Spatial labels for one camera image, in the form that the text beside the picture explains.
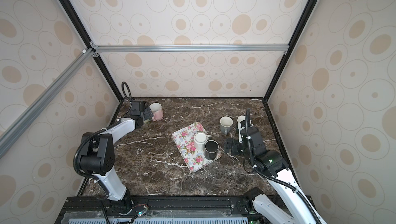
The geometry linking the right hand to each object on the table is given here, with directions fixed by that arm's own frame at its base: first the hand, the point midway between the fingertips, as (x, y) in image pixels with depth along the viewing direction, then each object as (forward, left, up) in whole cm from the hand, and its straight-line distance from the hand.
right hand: (233, 141), depth 73 cm
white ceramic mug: (+8, +16, -13) cm, 22 cm away
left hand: (+27, +50, -6) cm, 57 cm away
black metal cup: (+2, +10, -12) cm, 16 cm away
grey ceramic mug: (+19, 0, -13) cm, 23 cm away
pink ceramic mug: (+29, +44, -10) cm, 54 cm away
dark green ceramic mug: (+2, -2, +13) cm, 13 cm away
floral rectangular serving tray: (+13, +27, -20) cm, 36 cm away
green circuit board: (-25, +42, -19) cm, 52 cm away
